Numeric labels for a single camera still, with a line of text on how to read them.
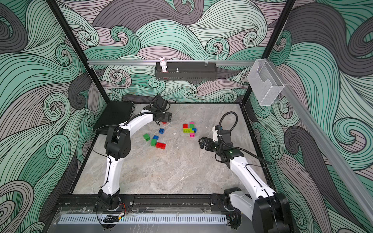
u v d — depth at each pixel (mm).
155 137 983
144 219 697
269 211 381
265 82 783
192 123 1080
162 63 880
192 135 988
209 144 728
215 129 766
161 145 944
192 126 1065
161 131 1008
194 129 1006
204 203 744
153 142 972
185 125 1037
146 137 994
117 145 564
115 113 1111
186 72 952
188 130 1012
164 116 900
